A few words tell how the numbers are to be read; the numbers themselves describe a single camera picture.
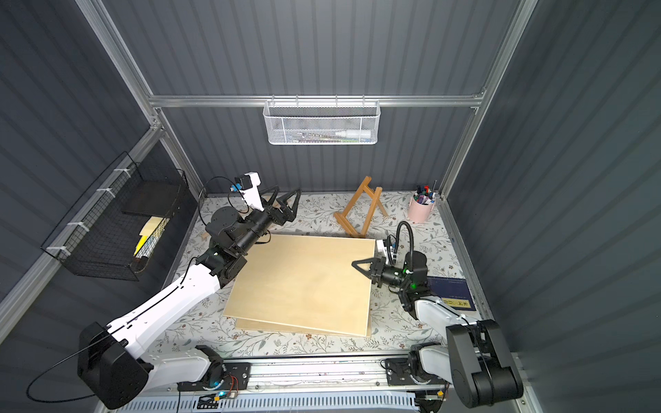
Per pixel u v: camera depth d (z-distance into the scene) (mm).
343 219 1055
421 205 1035
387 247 723
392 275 722
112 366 377
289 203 608
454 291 890
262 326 822
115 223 738
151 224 752
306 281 791
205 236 1051
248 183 578
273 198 702
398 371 738
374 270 717
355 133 887
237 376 727
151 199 811
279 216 606
